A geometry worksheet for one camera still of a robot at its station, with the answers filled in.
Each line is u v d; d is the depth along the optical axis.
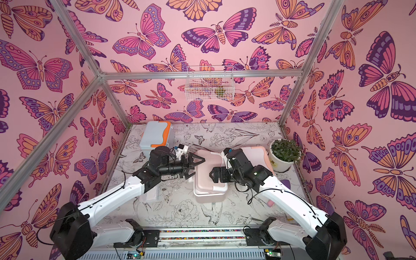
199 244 0.73
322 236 0.37
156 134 0.95
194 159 0.66
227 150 0.70
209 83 0.95
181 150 0.73
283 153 0.83
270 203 0.82
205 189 0.70
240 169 0.56
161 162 0.61
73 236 0.39
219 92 0.95
